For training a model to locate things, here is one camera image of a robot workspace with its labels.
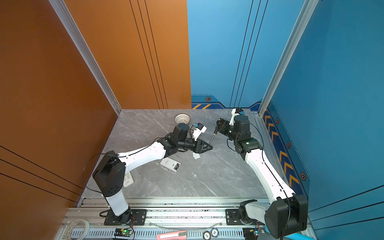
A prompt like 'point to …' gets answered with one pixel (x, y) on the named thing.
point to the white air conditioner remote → (170, 163)
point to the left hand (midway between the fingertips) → (211, 146)
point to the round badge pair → (207, 235)
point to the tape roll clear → (86, 231)
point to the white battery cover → (196, 156)
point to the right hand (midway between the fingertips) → (216, 122)
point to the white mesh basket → (182, 118)
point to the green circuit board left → (124, 232)
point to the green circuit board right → (249, 233)
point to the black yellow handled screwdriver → (215, 133)
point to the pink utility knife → (176, 235)
